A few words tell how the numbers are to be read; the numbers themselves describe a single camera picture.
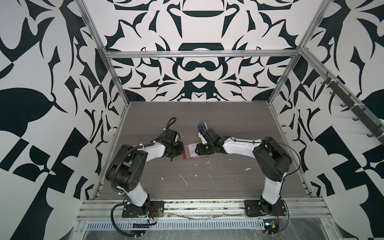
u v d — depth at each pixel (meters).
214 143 0.72
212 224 0.65
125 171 0.47
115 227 0.68
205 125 0.99
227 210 0.76
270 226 0.71
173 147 0.83
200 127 1.04
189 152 0.93
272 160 0.49
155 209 0.74
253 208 0.74
